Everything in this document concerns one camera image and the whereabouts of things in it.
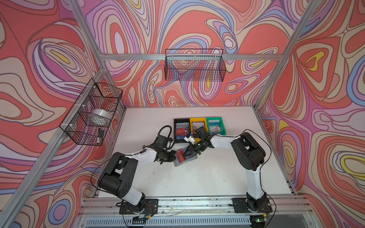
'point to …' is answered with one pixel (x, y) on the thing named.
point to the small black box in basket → (100, 133)
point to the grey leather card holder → (189, 158)
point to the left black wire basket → (87, 122)
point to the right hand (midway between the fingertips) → (185, 158)
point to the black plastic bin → (181, 123)
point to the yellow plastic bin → (196, 123)
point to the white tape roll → (99, 117)
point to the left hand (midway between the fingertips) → (177, 158)
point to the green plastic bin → (216, 125)
